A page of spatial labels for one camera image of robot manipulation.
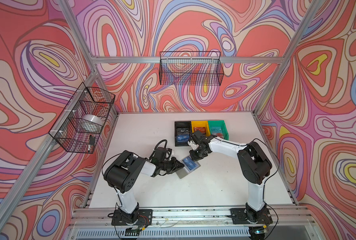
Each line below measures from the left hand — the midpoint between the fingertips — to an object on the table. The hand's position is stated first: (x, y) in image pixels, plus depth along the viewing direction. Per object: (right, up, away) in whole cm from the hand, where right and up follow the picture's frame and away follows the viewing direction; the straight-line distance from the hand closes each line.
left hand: (185, 165), depth 89 cm
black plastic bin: (-1, +22, +19) cm, 28 cm away
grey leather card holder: (0, -3, -1) cm, 3 cm away
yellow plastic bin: (+13, +24, +21) cm, 34 cm away
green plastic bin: (+24, +22, +17) cm, 37 cm away
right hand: (+6, +2, +4) cm, 8 cm away
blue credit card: (+3, +1, +2) cm, 4 cm away
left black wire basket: (-53, +25, -17) cm, 60 cm away
